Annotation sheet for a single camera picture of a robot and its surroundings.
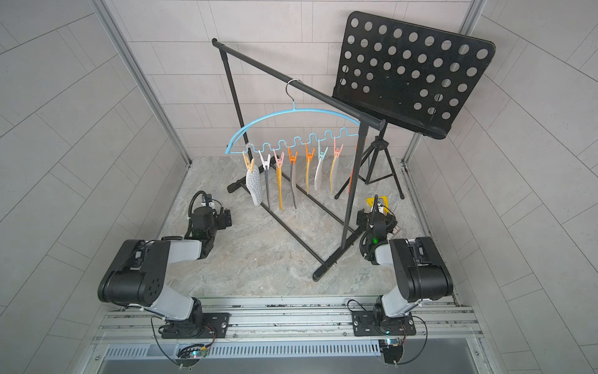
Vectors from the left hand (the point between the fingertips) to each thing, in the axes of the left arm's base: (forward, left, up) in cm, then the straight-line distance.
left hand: (220, 207), depth 95 cm
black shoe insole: (-5, -19, +22) cm, 29 cm away
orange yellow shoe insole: (-6, -27, +21) cm, 35 cm away
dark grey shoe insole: (-3, -22, +15) cm, 26 cm away
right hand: (-1, -64, +2) cm, 64 cm away
